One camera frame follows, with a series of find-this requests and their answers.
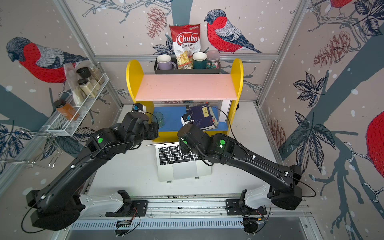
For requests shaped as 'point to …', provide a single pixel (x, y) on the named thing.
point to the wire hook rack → (27, 147)
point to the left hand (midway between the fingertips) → (156, 123)
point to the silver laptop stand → (169, 181)
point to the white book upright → (225, 106)
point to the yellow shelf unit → (210, 101)
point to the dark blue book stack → (203, 116)
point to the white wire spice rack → (65, 123)
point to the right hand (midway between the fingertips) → (181, 137)
